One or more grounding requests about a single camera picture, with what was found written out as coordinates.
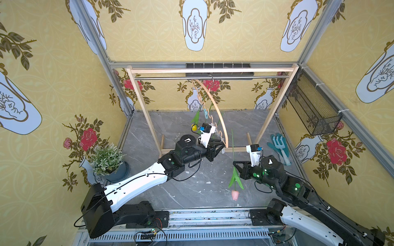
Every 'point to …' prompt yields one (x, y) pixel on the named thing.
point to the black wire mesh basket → (313, 107)
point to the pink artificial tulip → (235, 178)
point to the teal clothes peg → (205, 113)
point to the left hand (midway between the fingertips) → (226, 145)
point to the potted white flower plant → (107, 161)
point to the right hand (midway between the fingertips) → (233, 166)
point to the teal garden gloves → (284, 142)
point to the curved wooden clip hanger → (210, 90)
